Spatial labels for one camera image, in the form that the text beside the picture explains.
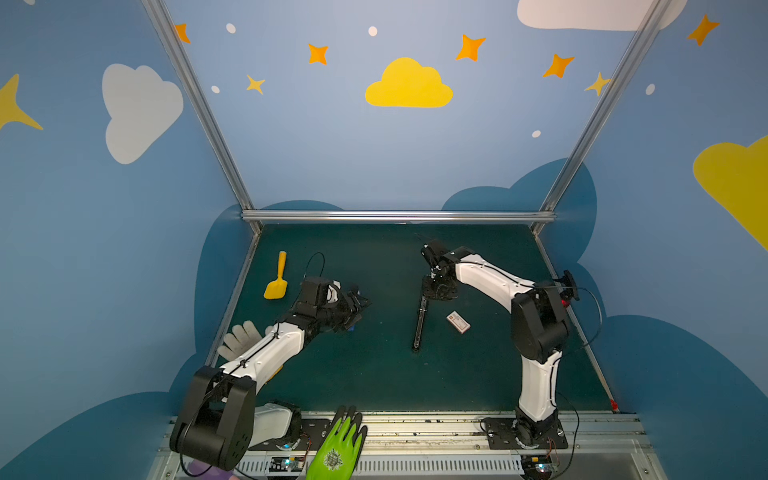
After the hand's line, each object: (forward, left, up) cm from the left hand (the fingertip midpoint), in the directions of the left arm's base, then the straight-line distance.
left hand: (371, 308), depth 83 cm
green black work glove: (-32, +6, -11) cm, 35 cm away
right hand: (+9, -19, -7) cm, 22 cm away
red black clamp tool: (+5, -57, +3) cm, 57 cm away
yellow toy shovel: (+14, +34, -12) cm, 38 cm away
